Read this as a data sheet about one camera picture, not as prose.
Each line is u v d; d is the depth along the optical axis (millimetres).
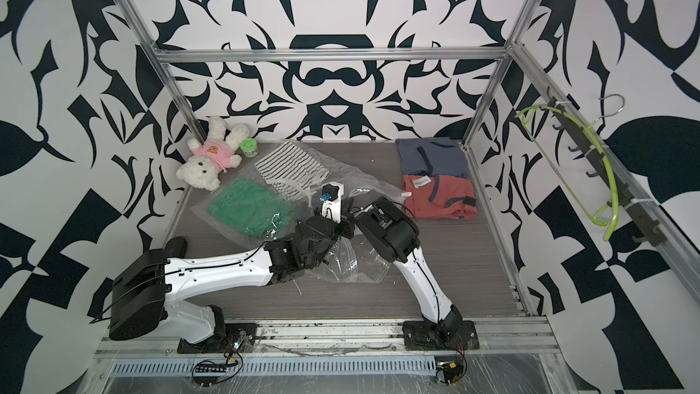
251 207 971
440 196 1018
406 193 813
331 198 604
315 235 484
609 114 566
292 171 1085
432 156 1146
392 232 603
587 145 596
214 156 1048
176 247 892
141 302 402
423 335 751
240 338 723
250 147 1126
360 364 713
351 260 728
